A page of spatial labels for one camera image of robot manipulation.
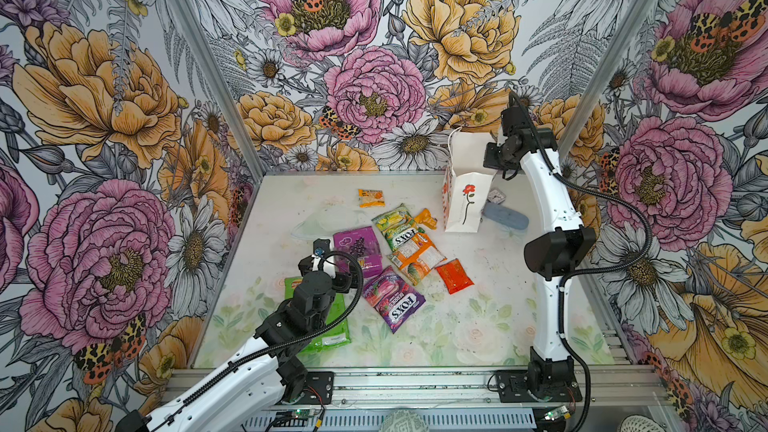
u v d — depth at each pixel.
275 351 0.52
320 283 0.57
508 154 0.76
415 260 0.94
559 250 0.58
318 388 0.75
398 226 1.02
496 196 1.12
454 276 0.94
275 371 0.63
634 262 0.52
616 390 0.78
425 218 1.06
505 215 1.07
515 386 0.74
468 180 0.87
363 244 0.95
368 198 1.12
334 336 0.81
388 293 0.87
